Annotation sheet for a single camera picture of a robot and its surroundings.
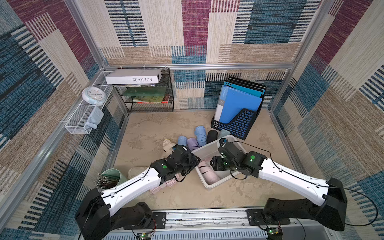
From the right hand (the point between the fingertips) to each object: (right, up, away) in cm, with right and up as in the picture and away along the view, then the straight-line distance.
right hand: (213, 161), depth 77 cm
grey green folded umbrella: (+11, +13, +28) cm, 32 cm away
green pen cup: (-50, -8, -2) cm, 51 cm away
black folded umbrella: (+2, +11, +25) cm, 28 cm away
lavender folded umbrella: (-11, +7, +21) cm, 25 cm away
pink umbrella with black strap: (-1, -9, +7) cm, 12 cm away
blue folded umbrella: (-5, +12, +25) cm, 28 cm away
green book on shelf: (-43, +42, +25) cm, 65 cm away
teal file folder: (+21, +39, +12) cm, 46 cm away
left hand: (-7, 0, +1) cm, 7 cm away
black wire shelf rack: (-34, +37, +25) cm, 55 cm away
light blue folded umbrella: (-18, +8, +22) cm, 30 cm away
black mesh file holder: (+20, +19, +17) cm, 32 cm away
